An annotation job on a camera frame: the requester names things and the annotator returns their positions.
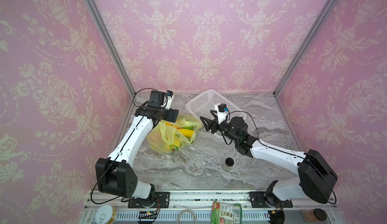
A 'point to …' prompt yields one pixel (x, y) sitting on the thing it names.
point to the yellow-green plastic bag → (169, 136)
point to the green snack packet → (226, 213)
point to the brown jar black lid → (314, 215)
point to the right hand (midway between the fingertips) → (206, 114)
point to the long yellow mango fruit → (186, 132)
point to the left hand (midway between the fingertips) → (170, 112)
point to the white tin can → (106, 214)
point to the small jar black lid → (229, 163)
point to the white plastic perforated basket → (201, 106)
